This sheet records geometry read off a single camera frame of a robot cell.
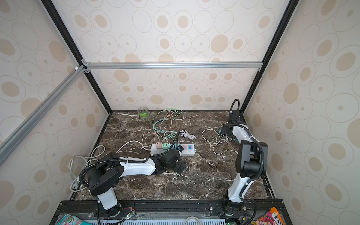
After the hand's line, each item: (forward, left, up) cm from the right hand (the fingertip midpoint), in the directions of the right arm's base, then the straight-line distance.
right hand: (235, 132), depth 96 cm
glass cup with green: (+19, +70, -1) cm, 73 cm away
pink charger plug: (-12, +51, -1) cm, 53 cm away
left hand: (-20, +35, -5) cm, 41 cm away
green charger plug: (-12, +47, -1) cm, 49 cm away
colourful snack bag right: (-47, -10, -6) cm, 49 cm away
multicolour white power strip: (-12, +32, -5) cm, 34 cm away
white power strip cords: (-25, +103, -4) cm, 106 cm away
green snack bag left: (-53, +86, -5) cm, 101 cm away
